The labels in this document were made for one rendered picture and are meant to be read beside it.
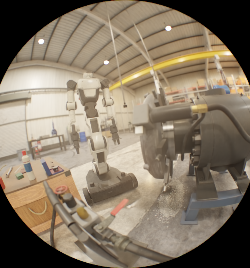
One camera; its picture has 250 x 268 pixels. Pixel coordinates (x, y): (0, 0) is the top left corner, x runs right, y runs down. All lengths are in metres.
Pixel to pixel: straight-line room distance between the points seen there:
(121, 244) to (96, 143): 0.83
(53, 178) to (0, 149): 8.81
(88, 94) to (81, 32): 7.99
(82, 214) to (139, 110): 0.49
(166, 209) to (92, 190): 0.69
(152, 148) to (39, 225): 1.07
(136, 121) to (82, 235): 0.45
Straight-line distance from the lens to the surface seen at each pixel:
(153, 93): 0.54
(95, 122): 1.04
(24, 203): 0.88
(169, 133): 0.65
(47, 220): 1.00
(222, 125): 0.64
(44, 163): 0.79
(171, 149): 0.68
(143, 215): 0.90
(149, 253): 0.30
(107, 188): 0.98
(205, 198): 0.69
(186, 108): 0.43
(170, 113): 0.43
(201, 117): 0.51
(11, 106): 9.49
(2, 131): 9.38
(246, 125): 0.74
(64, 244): 0.94
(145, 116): 0.44
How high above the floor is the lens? 0.74
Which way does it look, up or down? 5 degrees down
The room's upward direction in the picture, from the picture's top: 9 degrees counter-clockwise
